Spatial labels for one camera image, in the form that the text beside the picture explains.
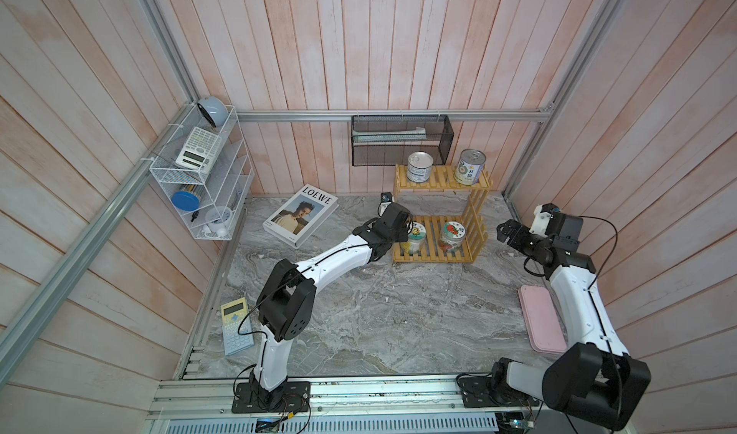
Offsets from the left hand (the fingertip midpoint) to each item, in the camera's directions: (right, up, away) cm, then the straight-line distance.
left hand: (397, 228), depth 90 cm
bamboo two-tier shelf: (+14, +15, -3) cm, 20 cm away
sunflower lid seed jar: (+7, -4, +5) cm, 9 cm away
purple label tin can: (+20, +18, -9) cm, 28 cm away
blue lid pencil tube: (-59, +9, -14) cm, 61 cm away
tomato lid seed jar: (+20, -2, +5) cm, 20 cm away
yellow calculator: (-51, -26, -4) cm, 58 cm away
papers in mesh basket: (+6, +30, 0) cm, 31 cm away
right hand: (+32, 0, -7) cm, 33 cm away
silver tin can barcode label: (+5, +18, -8) cm, 20 cm away
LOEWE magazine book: (-37, +2, +17) cm, 41 cm away
